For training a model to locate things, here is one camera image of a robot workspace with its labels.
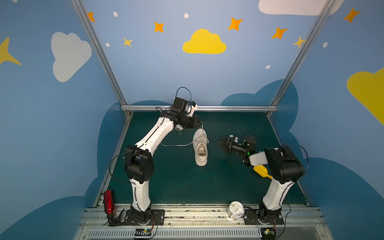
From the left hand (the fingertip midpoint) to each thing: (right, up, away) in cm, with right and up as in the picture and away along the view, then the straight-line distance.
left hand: (200, 122), depth 85 cm
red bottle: (-48, -42, -9) cm, 65 cm away
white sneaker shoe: (0, -12, +8) cm, 15 cm away
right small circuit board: (+33, -56, -12) cm, 66 cm away
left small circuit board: (-29, -55, -13) cm, 63 cm away
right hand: (+11, -10, +4) cm, 15 cm away
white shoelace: (+1, -9, +13) cm, 16 cm away
